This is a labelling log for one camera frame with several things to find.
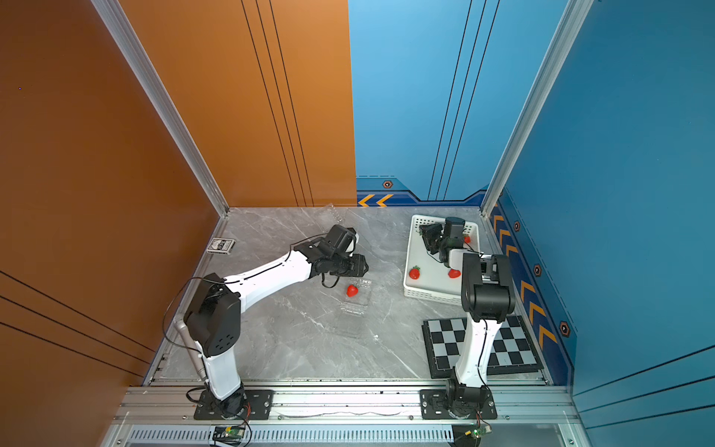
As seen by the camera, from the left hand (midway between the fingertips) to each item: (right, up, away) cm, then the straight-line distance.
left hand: (365, 264), depth 88 cm
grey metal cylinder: (-52, -24, -6) cm, 58 cm away
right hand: (+21, +12, +15) cm, 28 cm away
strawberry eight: (-5, -10, +6) cm, 12 cm away
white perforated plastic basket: (+22, -6, +11) cm, 25 cm away
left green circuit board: (-35, -43, -17) cm, 58 cm away
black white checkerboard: (+43, -24, -9) cm, 50 cm away
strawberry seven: (+17, -4, +8) cm, 19 cm away
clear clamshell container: (-3, -12, +6) cm, 13 cm away
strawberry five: (+31, -5, +9) cm, 33 cm away
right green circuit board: (+29, -40, -19) cm, 53 cm away
